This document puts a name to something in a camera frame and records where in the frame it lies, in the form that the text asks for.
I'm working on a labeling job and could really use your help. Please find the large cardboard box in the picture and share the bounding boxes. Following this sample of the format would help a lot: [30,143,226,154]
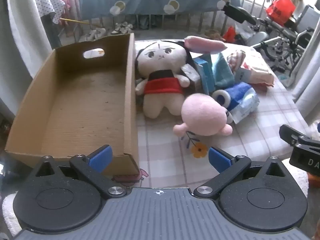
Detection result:
[4,33,140,177]

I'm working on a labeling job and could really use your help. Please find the pink plastic bag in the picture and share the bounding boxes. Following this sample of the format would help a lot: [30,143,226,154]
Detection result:
[240,52,275,88]

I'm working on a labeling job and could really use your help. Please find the wheelchair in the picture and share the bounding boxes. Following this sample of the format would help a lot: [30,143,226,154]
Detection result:
[252,5,320,78]

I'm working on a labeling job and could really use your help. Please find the white curtain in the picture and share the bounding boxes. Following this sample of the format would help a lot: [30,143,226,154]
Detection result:
[291,55,320,125]
[5,0,59,80]

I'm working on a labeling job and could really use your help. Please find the white doll plush red dress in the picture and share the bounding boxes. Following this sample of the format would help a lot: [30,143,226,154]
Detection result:
[134,39,198,119]

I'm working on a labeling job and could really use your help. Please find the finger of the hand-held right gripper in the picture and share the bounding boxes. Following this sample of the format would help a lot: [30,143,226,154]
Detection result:
[279,124,320,147]

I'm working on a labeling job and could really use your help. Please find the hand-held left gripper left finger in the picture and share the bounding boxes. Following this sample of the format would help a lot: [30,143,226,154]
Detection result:
[32,144,127,198]

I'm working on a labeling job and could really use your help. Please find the pink round plush toy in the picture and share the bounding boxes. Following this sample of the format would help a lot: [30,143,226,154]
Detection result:
[173,93,233,137]

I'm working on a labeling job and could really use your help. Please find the white fuzzy fabric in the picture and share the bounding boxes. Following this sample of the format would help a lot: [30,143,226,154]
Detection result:
[1,169,310,238]

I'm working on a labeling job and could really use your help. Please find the white dotted cloth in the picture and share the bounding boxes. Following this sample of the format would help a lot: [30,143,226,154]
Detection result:
[34,0,66,25]

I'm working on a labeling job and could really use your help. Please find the brown plush toy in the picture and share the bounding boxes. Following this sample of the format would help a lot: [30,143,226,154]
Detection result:
[205,29,224,40]

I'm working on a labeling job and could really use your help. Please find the large red bag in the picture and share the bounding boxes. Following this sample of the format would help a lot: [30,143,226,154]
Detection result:
[265,0,297,20]

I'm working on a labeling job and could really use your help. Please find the blue white wipes pack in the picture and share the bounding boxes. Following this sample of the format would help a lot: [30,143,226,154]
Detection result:
[225,82,259,124]

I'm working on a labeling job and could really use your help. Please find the black padded seat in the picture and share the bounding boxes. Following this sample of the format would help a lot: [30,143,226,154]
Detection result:
[222,1,257,25]

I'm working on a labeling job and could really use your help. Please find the Minnie mouse plush toy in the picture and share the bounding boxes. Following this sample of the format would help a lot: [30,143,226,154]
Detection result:
[135,40,309,188]

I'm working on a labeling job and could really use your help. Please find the small red bag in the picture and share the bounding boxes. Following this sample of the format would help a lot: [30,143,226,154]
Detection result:
[222,26,237,42]

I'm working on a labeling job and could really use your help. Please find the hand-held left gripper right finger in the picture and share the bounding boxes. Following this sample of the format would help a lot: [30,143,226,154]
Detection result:
[194,147,288,200]

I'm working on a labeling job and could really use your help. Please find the yellow stick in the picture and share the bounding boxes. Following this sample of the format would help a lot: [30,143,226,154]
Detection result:
[60,17,100,27]

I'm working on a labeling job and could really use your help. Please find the white tape roll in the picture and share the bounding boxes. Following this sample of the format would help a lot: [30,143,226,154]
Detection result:
[212,89,232,110]

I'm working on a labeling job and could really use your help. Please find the dark trousers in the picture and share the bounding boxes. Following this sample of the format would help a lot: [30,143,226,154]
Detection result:
[41,14,62,49]

